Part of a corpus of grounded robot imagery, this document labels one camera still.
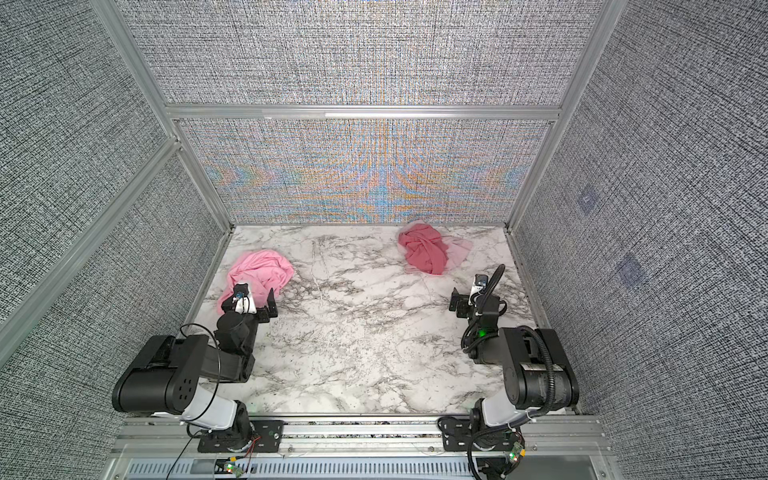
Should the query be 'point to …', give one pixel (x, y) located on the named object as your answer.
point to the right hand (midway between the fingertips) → (472, 288)
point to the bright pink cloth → (262, 270)
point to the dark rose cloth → (425, 249)
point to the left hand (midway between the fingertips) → (255, 291)
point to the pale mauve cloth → (457, 248)
